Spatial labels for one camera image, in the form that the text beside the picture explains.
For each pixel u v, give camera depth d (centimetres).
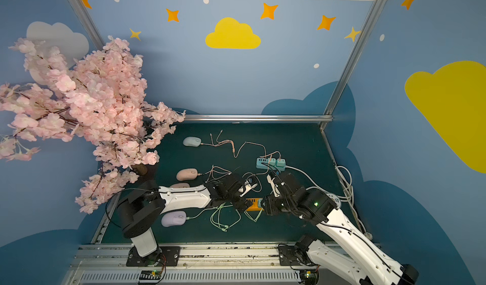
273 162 96
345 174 101
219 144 111
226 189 68
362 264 40
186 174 96
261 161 101
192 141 111
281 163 96
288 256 74
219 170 98
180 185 94
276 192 61
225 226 82
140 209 46
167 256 75
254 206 85
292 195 52
